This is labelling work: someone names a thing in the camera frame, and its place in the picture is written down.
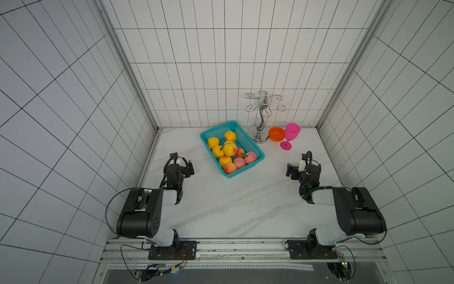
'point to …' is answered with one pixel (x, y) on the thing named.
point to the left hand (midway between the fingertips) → (181, 164)
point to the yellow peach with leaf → (213, 142)
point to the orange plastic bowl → (276, 134)
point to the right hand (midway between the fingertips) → (299, 162)
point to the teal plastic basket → (243, 140)
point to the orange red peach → (240, 150)
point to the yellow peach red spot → (230, 143)
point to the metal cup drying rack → (259, 134)
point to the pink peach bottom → (239, 162)
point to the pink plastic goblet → (292, 131)
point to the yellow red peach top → (224, 160)
